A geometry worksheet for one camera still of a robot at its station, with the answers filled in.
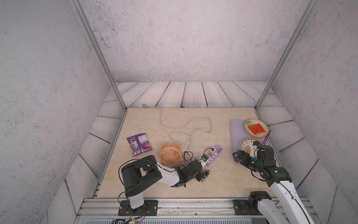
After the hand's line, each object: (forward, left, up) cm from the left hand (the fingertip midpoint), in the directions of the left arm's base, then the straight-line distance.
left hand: (206, 169), depth 85 cm
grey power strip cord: (+25, +16, -2) cm, 30 cm away
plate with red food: (+36, -39, +1) cm, 53 cm away
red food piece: (+29, -41, 0) cm, 51 cm away
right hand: (+2, -17, +11) cm, 21 cm away
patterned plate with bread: (+17, -29, +1) cm, 34 cm away
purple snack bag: (+18, +44, 0) cm, 47 cm away
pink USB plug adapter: (+8, -4, +4) cm, 10 cm away
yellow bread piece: (+1, -19, +20) cm, 27 cm away
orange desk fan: (+7, +22, +7) cm, 24 cm away
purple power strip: (+7, -4, 0) cm, 8 cm away
